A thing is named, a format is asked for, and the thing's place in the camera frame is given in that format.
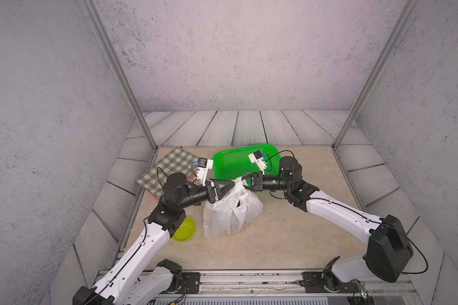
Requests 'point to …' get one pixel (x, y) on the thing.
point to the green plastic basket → (233, 164)
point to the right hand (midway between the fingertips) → (236, 186)
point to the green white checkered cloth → (177, 161)
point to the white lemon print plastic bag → (229, 216)
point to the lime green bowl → (186, 230)
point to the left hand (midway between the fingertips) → (234, 186)
